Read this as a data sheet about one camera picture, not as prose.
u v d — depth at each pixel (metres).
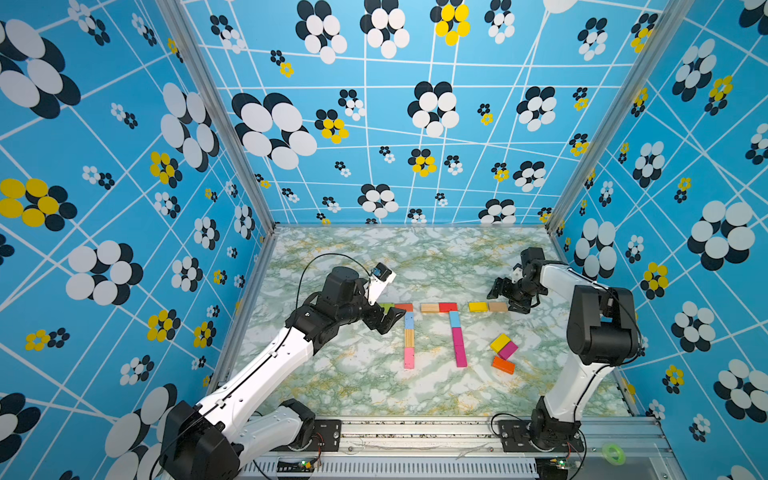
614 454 0.71
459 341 0.89
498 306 0.96
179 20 0.70
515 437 0.73
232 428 0.40
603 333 0.51
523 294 0.83
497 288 0.89
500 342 0.89
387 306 0.82
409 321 0.93
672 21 0.69
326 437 0.74
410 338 0.89
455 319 0.94
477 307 0.96
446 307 0.96
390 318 0.67
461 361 0.85
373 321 0.67
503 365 0.85
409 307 0.97
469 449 0.72
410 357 0.87
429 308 0.97
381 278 0.64
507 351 0.87
